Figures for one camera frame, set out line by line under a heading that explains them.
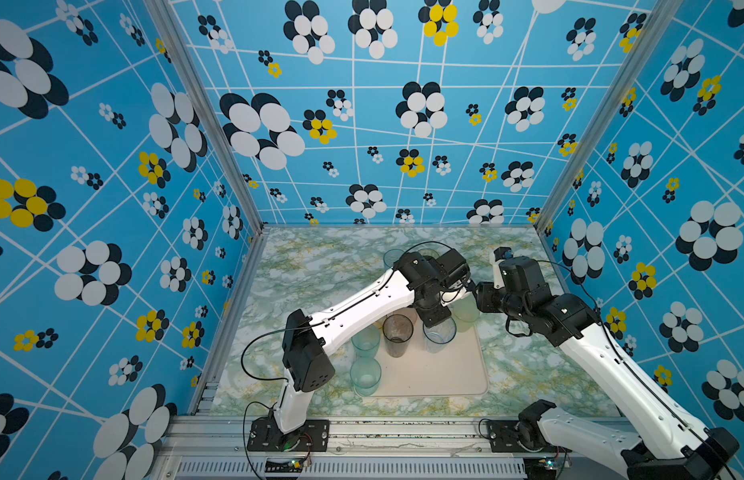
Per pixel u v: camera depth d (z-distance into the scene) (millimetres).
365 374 820
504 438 723
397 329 860
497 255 653
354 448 729
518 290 543
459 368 864
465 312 675
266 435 722
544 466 704
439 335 701
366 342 866
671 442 373
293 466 705
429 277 508
